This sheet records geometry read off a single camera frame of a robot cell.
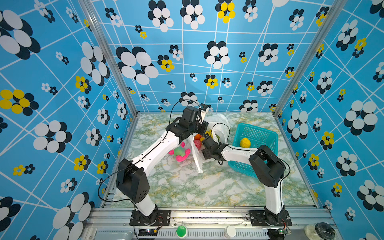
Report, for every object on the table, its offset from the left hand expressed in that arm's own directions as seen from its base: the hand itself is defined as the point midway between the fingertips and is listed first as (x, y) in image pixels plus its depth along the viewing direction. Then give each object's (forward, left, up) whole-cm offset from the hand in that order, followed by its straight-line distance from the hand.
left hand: (207, 122), depth 80 cm
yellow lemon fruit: (0, -26, -20) cm, 33 cm away
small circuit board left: (-47, +30, -29) cm, 62 cm away
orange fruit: (+5, +5, -20) cm, 21 cm away
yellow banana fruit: (-2, -2, -8) cm, 8 cm away
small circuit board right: (-48, -32, -24) cm, 62 cm away
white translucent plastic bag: (-2, -7, -2) cm, 7 cm away
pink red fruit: (-2, +5, -19) cm, 19 cm away
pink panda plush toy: (-8, +15, -21) cm, 27 cm away
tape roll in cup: (-47, -46, -15) cm, 67 cm away
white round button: (-47, -9, -19) cm, 51 cm away
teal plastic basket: (+6, -37, -23) cm, 44 cm away
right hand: (-1, -5, -25) cm, 26 cm away
